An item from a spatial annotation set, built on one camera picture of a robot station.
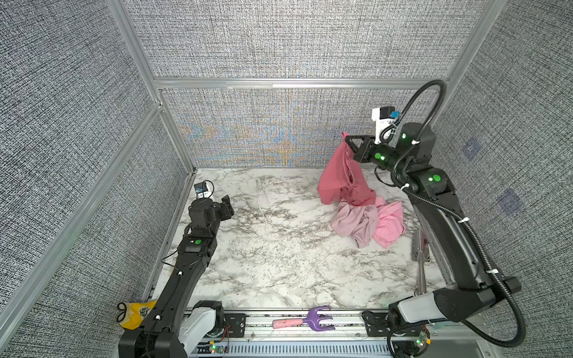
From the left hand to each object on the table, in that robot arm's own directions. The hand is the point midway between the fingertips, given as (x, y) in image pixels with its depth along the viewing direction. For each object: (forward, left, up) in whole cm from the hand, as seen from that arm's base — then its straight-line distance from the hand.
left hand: (220, 198), depth 80 cm
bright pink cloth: (-3, -68, -19) cm, 71 cm away
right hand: (+2, -41, +24) cm, 48 cm away
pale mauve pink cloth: (-4, -52, -14) cm, 54 cm away
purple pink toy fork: (-37, -30, -21) cm, 52 cm away
